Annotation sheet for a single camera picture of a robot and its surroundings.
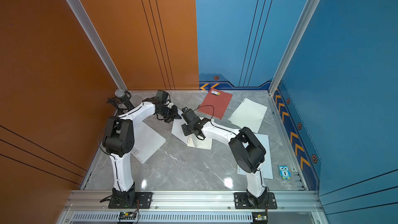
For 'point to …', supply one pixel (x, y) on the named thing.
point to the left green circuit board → (127, 215)
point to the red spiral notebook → (215, 103)
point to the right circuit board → (260, 216)
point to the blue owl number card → (284, 172)
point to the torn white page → (249, 114)
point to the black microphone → (121, 101)
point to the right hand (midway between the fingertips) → (186, 126)
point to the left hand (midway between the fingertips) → (182, 114)
